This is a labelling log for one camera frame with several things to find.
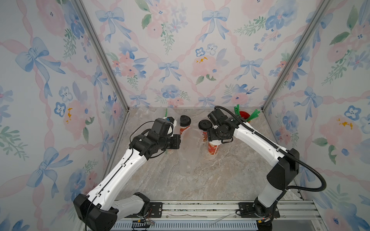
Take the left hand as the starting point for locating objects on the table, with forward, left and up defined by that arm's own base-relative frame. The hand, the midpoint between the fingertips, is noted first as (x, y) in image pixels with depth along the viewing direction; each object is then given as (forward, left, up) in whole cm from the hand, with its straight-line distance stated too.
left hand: (182, 140), depth 72 cm
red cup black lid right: (+16, -13, -7) cm, 22 cm away
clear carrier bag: (+7, -5, -14) cm, 17 cm away
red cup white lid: (+3, -18, -12) cm, 22 cm away
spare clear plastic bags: (+35, +33, -20) cm, 52 cm away
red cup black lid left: (+18, -1, -7) cm, 20 cm away
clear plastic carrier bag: (+18, +16, 0) cm, 24 cm away
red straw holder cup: (+28, -41, -11) cm, 51 cm away
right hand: (+8, -19, -8) cm, 22 cm away
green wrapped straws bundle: (+24, -46, -5) cm, 52 cm away
